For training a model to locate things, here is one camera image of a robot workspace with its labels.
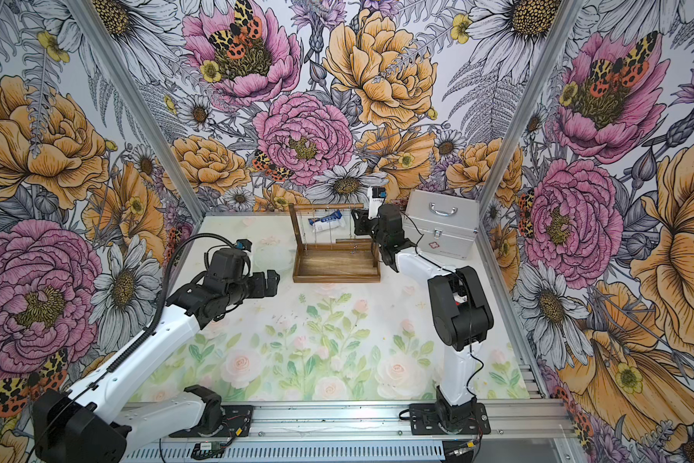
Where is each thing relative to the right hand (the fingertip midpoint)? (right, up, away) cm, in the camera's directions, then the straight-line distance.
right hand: (352, 216), depth 93 cm
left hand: (-25, -20, -12) cm, 35 cm away
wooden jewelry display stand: (-1, -15, +14) cm, 21 cm away
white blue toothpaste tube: (-8, 0, +22) cm, 23 cm away
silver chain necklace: (-16, -1, +22) cm, 27 cm away
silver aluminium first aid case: (+30, -2, +6) cm, 31 cm away
